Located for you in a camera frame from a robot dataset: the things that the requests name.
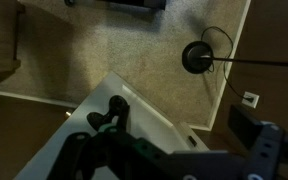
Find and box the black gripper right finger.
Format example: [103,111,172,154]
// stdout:
[228,105,283,151]

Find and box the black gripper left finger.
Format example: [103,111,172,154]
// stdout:
[98,105,130,132]

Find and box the white panel door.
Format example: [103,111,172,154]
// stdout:
[15,72,208,180]

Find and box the black round door knob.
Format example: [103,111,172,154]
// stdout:
[86,95,130,131]

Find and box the black floor lamp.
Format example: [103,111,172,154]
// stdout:
[182,41,288,74]

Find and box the brown wooden furniture piece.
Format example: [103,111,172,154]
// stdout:
[0,0,25,82]

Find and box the white wall outlet plate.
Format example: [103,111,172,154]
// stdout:
[242,92,259,108]

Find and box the black lamp power cord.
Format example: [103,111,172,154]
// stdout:
[200,26,252,101]

